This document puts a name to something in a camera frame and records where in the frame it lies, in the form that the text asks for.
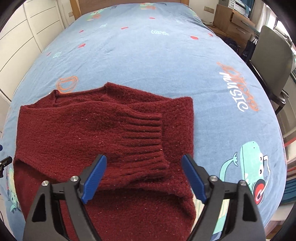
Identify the dark red knitted sweater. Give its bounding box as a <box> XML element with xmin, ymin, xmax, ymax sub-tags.
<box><xmin>14</xmin><ymin>83</ymin><xmax>196</xmax><ymax>240</ymax></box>

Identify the white wardrobe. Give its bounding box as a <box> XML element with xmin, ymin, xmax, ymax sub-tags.
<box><xmin>1</xmin><ymin>1</ymin><xmax>64</xmax><ymax>130</ymax></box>

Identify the wooden headboard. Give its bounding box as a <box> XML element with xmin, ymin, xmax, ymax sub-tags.
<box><xmin>69</xmin><ymin>0</ymin><xmax>190</xmax><ymax>20</ymax></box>

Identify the black bag on floor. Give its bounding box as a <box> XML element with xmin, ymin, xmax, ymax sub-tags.
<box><xmin>222</xmin><ymin>37</ymin><xmax>239</xmax><ymax>53</ymax></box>

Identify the blue cartoon print bedsheet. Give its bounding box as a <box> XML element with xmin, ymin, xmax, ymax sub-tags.
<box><xmin>1</xmin><ymin>1</ymin><xmax>287</xmax><ymax>240</ymax></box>

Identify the wooden drawer cabinet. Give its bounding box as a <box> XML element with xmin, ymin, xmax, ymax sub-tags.
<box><xmin>208</xmin><ymin>4</ymin><xmax>255</xmax><ymax>50</ymax></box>

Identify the grey box on cabinet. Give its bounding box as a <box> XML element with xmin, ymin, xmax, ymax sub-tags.
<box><xmin>219</xmin><ymin>0</ymin><xmax>251</xmax><ymax>17</ymax></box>

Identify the grey chair with black frame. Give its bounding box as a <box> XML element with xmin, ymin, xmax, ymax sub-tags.
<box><xmin>247</xmin><ymin>26</ymin><xmax>295</xmax><ymax>114</ymax></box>

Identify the wall socket plate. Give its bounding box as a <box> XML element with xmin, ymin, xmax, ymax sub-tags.
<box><xmin>204</xmin><ymin>6</ymin><xmax>215</xmax><ymax>14</ymax></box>

